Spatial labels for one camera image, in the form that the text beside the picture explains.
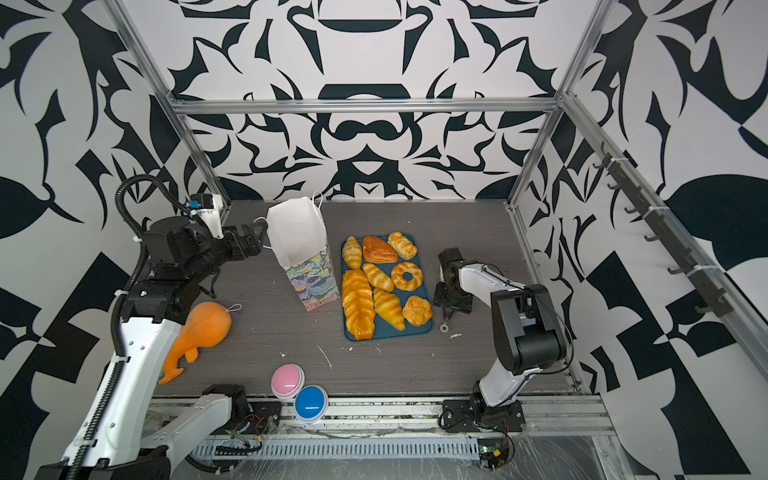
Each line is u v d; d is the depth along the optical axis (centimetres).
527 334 47
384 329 88
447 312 87
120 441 37
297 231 96
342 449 78
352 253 102
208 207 58
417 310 88
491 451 71
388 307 88
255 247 62
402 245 102
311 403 75
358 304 90
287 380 79
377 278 95
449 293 80
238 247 59
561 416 76
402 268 99
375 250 102
